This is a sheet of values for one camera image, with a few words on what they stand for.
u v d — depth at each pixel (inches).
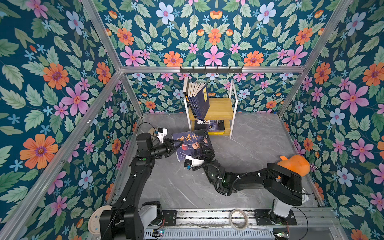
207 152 27.3
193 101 30.9
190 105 32.0
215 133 40.0
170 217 29.0
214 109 38.1
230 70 35.7
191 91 31.0
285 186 18.3
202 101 34.4
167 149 26.2
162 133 28.8
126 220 15.4
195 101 30.9
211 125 39.9
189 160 26.5
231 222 28.1
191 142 30.6
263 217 28.3
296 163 32.9
